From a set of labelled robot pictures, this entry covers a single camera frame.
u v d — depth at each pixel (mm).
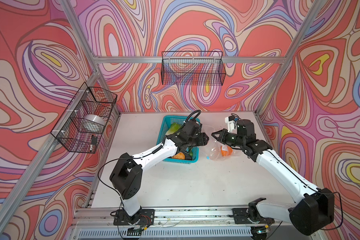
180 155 867
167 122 1052
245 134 585
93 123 699
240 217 726
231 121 708
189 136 635
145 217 731
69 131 676
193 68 967
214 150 778
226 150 861
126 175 453
